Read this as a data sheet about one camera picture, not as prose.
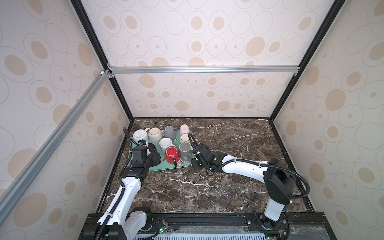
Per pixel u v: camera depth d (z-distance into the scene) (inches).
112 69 35.3
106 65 34.4
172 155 35.2
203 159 25.5
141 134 39.1
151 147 36.3
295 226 28.8
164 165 37.1
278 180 18.1
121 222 16.4
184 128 39.7
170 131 39.4
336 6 26.6
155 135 39.1
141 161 24.2
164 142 38.1
